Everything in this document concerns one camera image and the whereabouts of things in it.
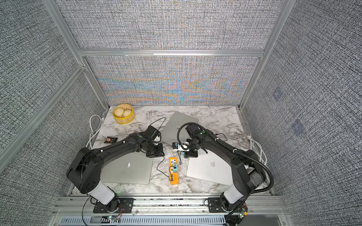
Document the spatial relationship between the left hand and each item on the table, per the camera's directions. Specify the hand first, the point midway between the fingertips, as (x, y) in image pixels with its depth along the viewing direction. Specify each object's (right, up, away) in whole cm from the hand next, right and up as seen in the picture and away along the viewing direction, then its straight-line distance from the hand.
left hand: (167, 154), depth 85 cm
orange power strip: (+4, -12, -5) cm, 14 cm away
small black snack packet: (-40, +7, +13) cm, 43 cm away
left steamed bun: (-40, +27, +25) cm, 54 cm away
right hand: (+12, +4, +1) cm, 13 cm away
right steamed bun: (-33, +26, +24) cm, 49 cm away
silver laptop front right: (+28, -8, +1) cm, 30 cm away
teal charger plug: (+5, -6, -6) cm, 10 cm away
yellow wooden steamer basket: (-35, +20, +22) cm, 46 cm away
